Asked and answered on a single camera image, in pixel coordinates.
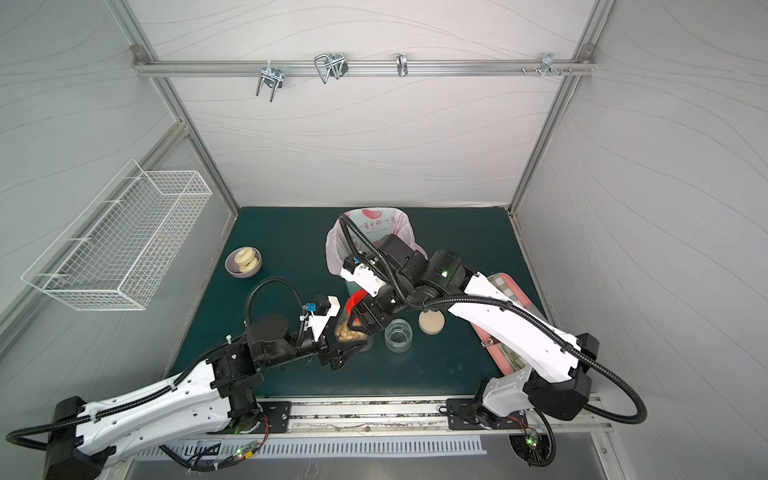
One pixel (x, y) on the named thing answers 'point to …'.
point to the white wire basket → (114, 254)
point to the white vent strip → (328, 446)
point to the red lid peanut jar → (345, 332)
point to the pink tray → (505, 359)
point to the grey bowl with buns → (243, 262)
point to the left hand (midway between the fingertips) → (357, 328)
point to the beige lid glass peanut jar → (398, 334)
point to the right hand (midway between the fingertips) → (359, 314)
